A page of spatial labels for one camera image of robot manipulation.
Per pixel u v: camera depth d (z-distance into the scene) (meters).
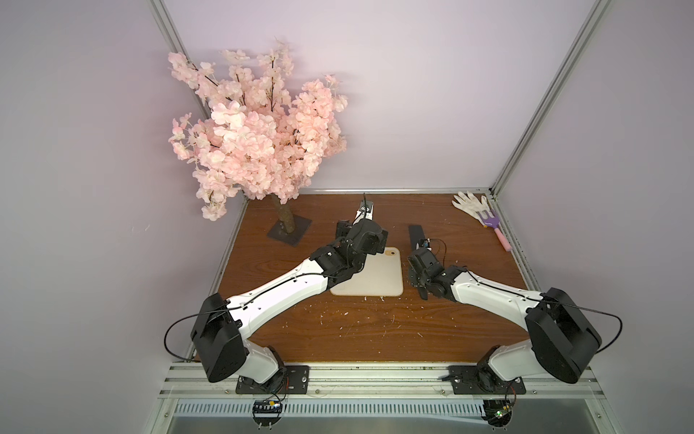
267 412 0.72
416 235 0.98
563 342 0.42
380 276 0.95
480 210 1.14
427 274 0.67
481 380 0.66
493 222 1.07
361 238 0.54
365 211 0.63
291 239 1.06
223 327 0.40
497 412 0.70
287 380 0.72
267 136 0.56
